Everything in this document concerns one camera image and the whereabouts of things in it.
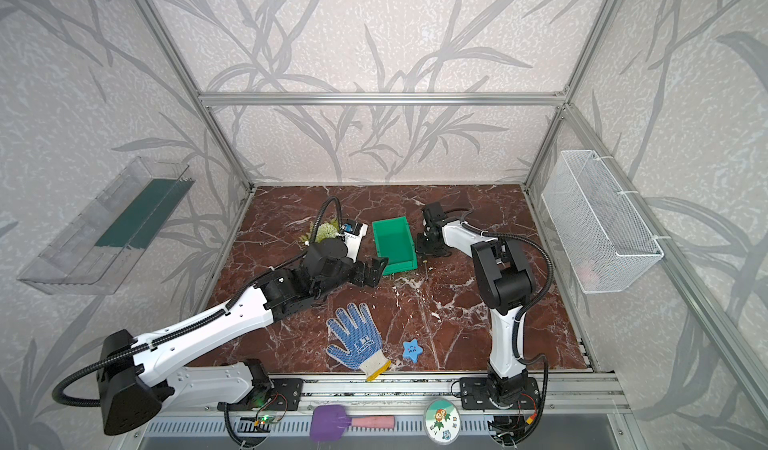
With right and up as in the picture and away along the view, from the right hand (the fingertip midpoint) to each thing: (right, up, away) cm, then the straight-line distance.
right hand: (421, 241), depth 102 cm
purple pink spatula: (-24, -40, -32) cm, 56 cm away
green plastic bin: (-9, 0, -1) cm, 9 cm away
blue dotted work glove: (-19, -24, -18) cm, 36 cm away
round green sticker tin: (+2, -34, -39) cm, 52 cm away
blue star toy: (-4, -27, -22) cm, 35 cm away
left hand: (-12, +1, -28) cm, 31 cm away
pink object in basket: (+39, -5, -30) cm, 49 cm away
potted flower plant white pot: (-30, +5, -14) cm, 33 cm away
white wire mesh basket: (+36, +4, -40) cm, 54 cm away
